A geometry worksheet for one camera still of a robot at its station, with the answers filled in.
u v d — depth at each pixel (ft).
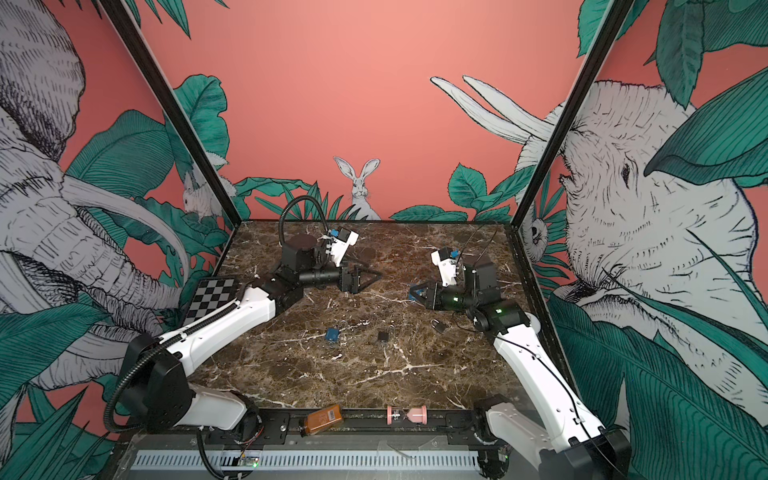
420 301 2.27
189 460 2.30
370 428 2.46
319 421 2.35
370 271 2.22
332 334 2.96
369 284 2.26
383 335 2.98
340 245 2.25
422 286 2.37
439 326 3.04
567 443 1.26
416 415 2.45
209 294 3.13
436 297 2.08
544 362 1.50
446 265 2.21
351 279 2.19
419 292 2.35
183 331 1.50
